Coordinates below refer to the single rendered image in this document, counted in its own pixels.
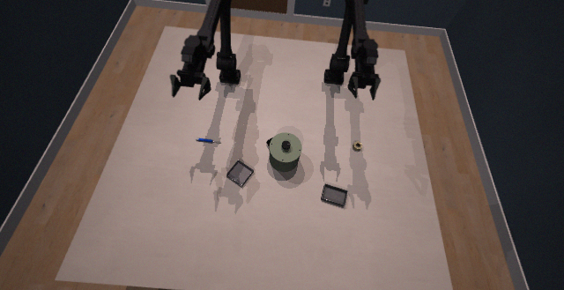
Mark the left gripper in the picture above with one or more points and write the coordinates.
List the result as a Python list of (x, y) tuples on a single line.
[(365, 77)]

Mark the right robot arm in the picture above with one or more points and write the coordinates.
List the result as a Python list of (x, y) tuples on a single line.
[(192, 51)]

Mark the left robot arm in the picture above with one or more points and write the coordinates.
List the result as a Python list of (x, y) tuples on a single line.
[(354, 19)]

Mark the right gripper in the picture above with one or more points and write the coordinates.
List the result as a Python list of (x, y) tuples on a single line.
[(186, 81)]

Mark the small brass hex nut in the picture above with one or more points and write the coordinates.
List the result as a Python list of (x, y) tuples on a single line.
[(355, 147)]

